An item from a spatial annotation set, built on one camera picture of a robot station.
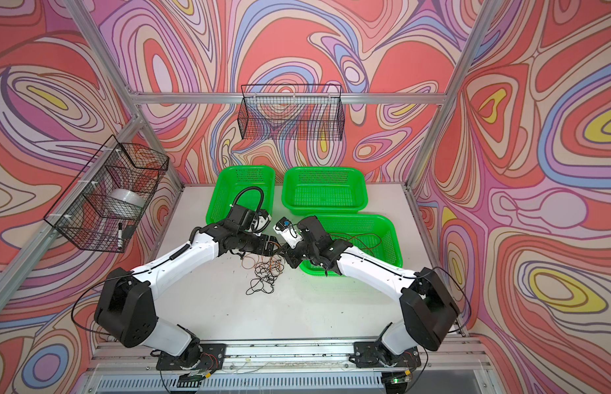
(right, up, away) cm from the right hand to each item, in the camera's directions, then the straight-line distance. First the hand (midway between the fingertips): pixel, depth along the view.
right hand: (283, 254), depth 81 cm
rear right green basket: (+9, +24, +38) cm, 46 cm away
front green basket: (+36, +5, +21) cm, 42 cm away
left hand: (-3, +3, +4) cm, 6 cm away
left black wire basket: (-51, +16, -11) cm, 54 cm away
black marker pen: (-48, +6, -9) cm, 49 cm away
